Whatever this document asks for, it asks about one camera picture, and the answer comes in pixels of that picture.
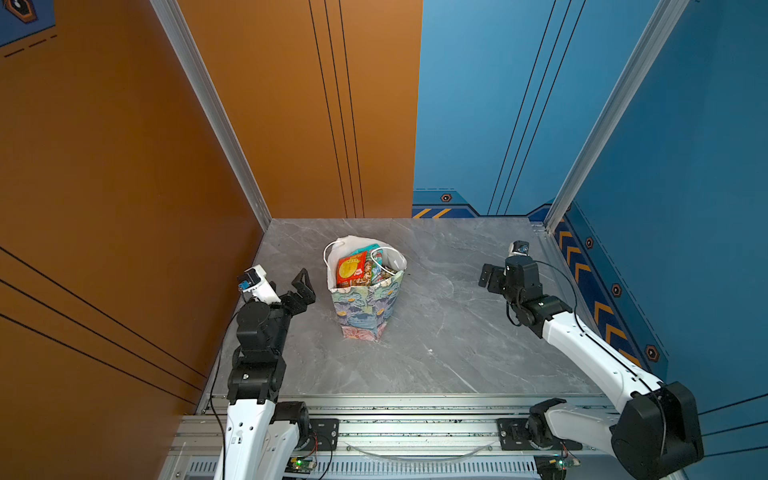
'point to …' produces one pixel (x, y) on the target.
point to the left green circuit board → (300, 465)
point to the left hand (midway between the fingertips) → (292, 274)
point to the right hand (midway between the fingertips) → (496, 269)
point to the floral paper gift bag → (364, 310)
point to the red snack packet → (352, 270)
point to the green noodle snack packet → (377, 254)
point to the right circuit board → (554, 467)
